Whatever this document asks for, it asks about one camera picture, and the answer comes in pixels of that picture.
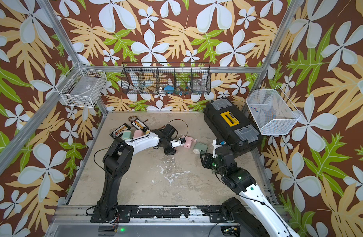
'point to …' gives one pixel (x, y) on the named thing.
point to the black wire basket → (167, 78)
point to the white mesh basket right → (273, 113)
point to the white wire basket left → (82, 87)
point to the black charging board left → (120, 130)
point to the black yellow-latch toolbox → (228, 122)
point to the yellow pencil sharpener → (147, 132)
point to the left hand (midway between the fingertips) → (174, 146)
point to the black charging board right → (139, 125)
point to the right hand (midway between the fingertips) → (200, 155)
